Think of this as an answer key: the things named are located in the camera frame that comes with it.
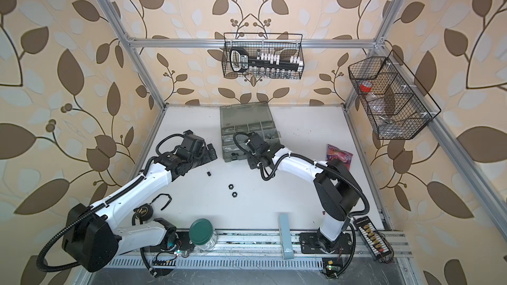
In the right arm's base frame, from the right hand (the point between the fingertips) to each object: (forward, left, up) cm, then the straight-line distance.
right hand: (255, 158), depth 90 cm
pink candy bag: (+4, -38, -5) cm, 39 cm away
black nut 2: (-10, +11, -7) cm, 17 cm away
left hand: (0, +21, +8) cm, 23 cm away
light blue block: (-36, -11, -4) cm, 38 cm away
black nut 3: (-14, +10, -7) cm, 18 cm away
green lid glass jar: (-31, +18, +3) cm, 37 cm away
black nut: (-4, +22, -6) cm, 23 cm away
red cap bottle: (+22, -51, +21) cm, 60 cm away
